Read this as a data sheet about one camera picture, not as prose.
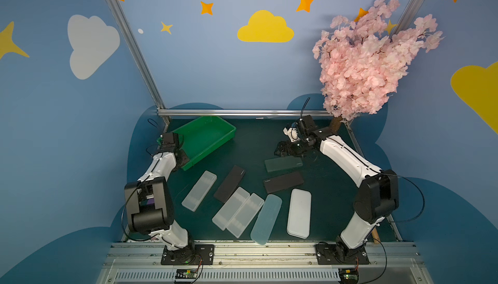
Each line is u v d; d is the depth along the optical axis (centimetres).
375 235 78
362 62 62
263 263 74
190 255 69
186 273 72
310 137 65
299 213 85
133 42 85
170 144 73
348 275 73
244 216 84
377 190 46
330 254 75
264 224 82
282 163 100
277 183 94
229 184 93
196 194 89
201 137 115
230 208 85
